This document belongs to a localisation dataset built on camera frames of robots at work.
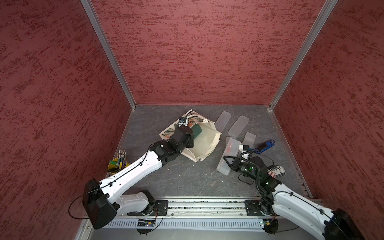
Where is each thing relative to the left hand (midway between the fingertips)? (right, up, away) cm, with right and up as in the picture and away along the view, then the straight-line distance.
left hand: (188, 137), depth 77 cm
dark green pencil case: (+5, +2, +23) cm, 24 cm away
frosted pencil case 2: (+24, +8, +33) cm, 42 cm away
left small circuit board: (-22, -42, -4) cm, 48 cm away
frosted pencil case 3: (+27, -4, +26) cm, 38 cm away
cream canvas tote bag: (+11, -2, +20) cm, 23 cm away
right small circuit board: (+39, -42, -6) cm, 57 cm away
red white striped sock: (+51, -21, +7) cm, 55 cm away
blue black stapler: (+49, -8, +18) cm, 52 cm away
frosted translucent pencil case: (+36, +4, +30) cm, 47 cm away
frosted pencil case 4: (+24, -7, +4) cm, 25 cm away
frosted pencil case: (+41, -5, +24) cm, 48 cm away
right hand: (+19, -14, +3) cm, 24 cm away
